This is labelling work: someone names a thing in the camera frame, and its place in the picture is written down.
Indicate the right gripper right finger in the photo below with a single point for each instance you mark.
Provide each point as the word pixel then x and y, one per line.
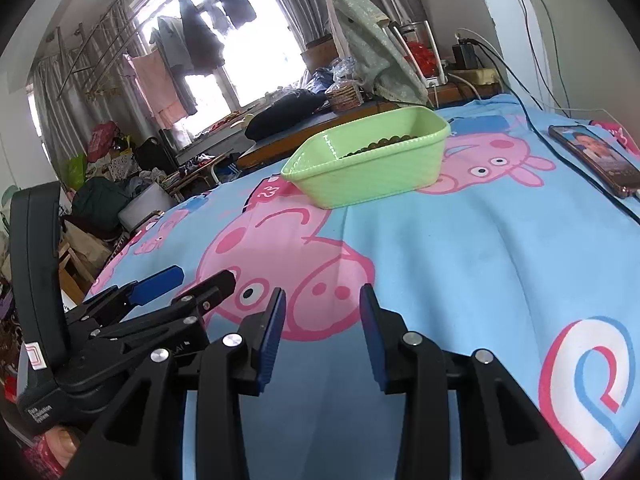
pixel 502 433

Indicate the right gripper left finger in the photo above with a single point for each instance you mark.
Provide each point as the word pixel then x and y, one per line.
pixel 140 434

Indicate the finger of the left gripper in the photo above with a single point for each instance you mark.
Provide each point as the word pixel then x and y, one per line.
pixel 113 304
pixel 177 316

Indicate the wooden chair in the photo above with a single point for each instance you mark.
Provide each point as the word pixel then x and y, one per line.
pixel 75 277

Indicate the dark green bag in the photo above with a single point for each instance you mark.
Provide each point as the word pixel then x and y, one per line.
pixel 95 208

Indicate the grey storage box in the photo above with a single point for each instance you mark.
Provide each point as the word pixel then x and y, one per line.
pixel 152 200

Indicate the red plastic bag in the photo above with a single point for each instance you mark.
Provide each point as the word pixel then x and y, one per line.
pixel 101 140

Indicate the wooden desk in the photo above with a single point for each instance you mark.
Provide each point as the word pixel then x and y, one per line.
pixel 285 143

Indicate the blue cartoon pig bedsheet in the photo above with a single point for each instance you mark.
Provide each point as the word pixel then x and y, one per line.
pixel 509 250

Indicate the dark folded clothes pile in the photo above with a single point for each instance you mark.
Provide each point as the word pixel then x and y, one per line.
pixel 283 114

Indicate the pink hanging garment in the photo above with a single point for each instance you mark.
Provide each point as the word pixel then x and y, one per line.
pixel 157 88

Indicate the green plastic basket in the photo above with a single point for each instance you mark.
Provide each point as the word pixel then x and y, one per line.
pixel 373 157

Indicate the dark hanging jacket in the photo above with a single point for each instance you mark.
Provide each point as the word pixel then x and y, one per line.
pixel 203 45

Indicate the woven round container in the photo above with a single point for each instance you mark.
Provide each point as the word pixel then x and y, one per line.
pixel 343 96

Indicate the smartphone with lit screen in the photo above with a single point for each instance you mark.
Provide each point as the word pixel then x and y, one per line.
pixel 620 176

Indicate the green dotted fabric cover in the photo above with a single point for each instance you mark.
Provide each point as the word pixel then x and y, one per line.
pixel 358 29

